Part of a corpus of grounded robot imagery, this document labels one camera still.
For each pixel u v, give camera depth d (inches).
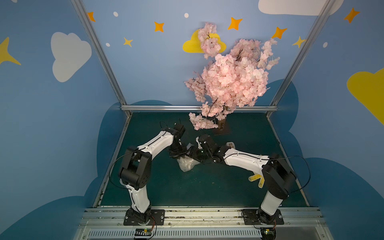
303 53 33.9
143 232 28.7
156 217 29.5
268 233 28.9
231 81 23.5
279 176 18.6
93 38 30.9
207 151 26.7
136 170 19.0
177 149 30.3
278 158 19.4
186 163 33.2
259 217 26.1
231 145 38.4
